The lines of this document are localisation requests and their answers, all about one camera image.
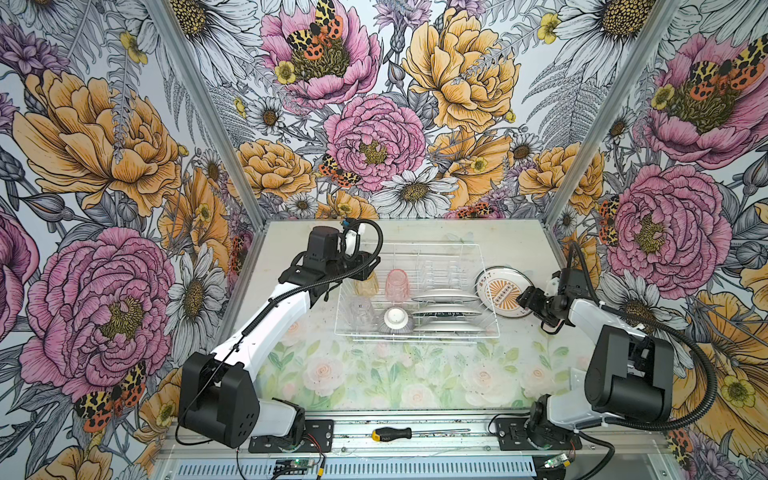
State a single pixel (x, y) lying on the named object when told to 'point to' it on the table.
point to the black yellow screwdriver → (391, 433)
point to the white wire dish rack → (420, 291)
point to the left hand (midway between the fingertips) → (374, 267)
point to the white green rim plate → (445, 296)
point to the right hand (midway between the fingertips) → (526, 311)
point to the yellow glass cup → (368, 287)
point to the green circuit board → (293, 466)
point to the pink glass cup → (398, 286)
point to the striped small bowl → (397, 319)
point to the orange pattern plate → (497, 289)
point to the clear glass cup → (361, 314)
